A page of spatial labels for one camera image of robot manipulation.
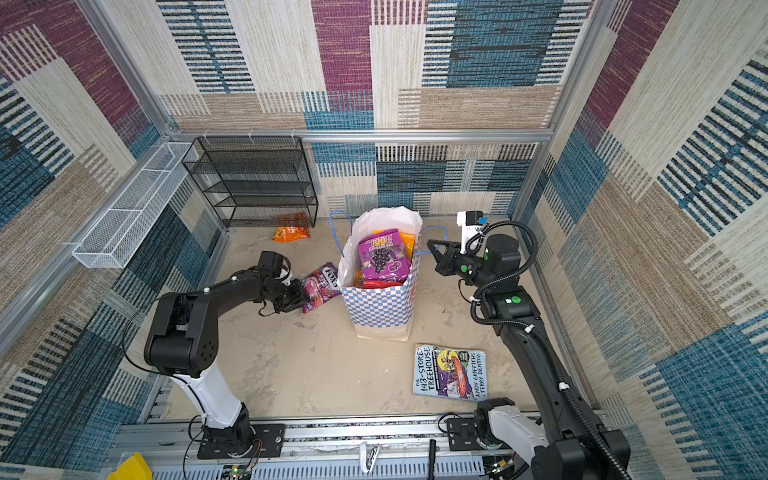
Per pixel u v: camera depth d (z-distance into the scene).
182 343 0.50
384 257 0.87
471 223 0.62
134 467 0.70
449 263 0.63
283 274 0.85
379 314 0.77
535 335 0.48
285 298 0.85
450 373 0.81
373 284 0.78
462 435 0.73
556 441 0.44
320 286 0.99
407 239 0.92
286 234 1.14
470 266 0.62
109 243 0.70
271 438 0.73
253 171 1.08
